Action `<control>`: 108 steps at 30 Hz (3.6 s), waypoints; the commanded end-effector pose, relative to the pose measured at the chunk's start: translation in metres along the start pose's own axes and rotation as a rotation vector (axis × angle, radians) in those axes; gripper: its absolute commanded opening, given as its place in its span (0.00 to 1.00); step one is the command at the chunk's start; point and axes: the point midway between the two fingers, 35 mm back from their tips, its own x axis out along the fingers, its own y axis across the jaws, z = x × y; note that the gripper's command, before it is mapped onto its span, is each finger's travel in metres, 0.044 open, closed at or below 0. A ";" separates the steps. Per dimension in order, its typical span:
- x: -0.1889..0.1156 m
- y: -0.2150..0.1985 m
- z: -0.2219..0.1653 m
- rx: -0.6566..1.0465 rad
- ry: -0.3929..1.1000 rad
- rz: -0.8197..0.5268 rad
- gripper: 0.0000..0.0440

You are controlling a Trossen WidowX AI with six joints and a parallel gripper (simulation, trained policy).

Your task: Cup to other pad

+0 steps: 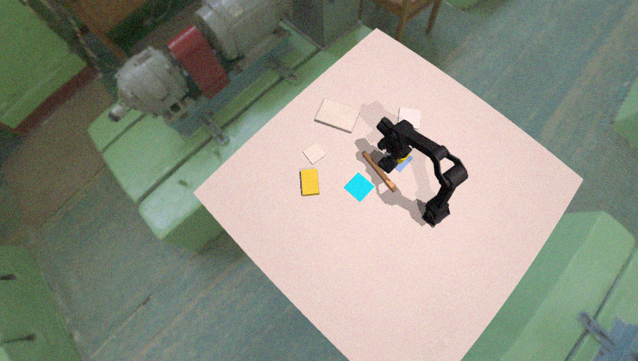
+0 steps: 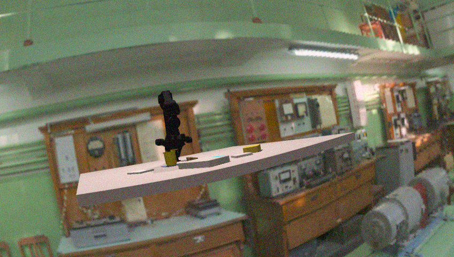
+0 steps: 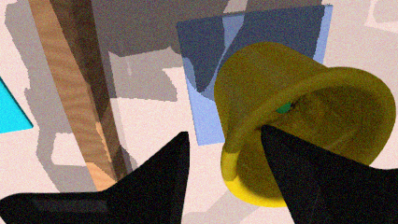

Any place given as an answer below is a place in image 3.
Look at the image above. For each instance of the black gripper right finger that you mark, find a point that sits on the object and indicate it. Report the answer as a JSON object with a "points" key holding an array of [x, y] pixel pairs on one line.
{"points": [[320, 187]]}

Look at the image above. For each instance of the yellow cup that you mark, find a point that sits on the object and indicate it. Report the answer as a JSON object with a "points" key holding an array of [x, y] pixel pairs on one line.
{"points": [[342, 109]]}

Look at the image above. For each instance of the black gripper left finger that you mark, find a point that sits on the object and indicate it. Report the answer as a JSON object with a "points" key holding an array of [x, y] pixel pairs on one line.
{"points": [[153, 193]]}

